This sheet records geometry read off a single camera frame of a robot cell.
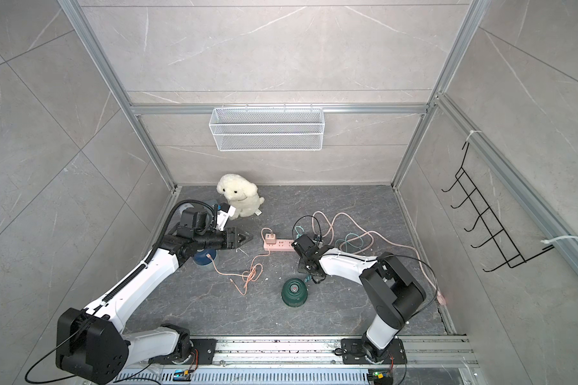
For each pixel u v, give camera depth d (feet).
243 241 2.40
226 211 2.39
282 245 3.13
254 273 2.68
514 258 1.89
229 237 2.25
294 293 2.45
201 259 2.77
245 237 2.50
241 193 3.13
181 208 3.27
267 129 3.30
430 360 2.40
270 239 3.04
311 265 2.15
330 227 3.40
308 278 2.62
